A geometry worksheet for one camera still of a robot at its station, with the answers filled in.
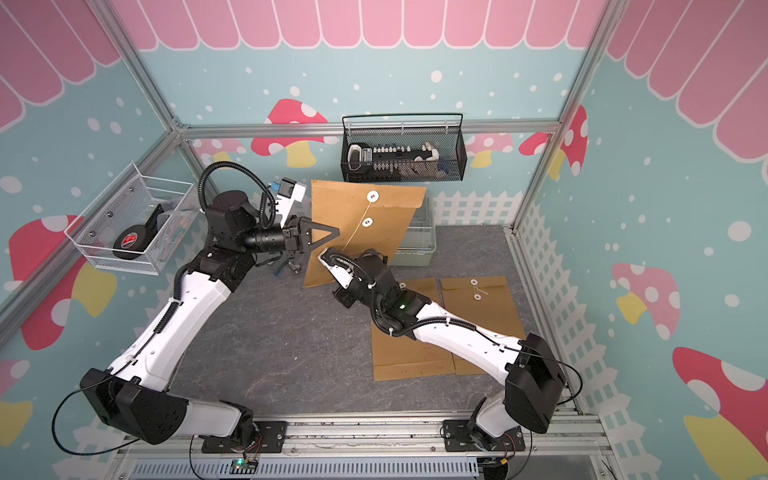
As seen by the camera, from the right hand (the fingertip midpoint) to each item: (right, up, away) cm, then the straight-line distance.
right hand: (333, 269), depth 73 cm
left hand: (+3, +7, -12) cm, 14 cm away
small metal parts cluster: (-21, -1, +34) cm, 39 cm away
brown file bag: (+17, -26, +14) cm, 35 cm away
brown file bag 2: (+46, -13, +29) cm, 56 cm away
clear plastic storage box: (+23, +8, +23) cm, 34 cm away
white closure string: (+43, -10, +27) cm, 52 cm away
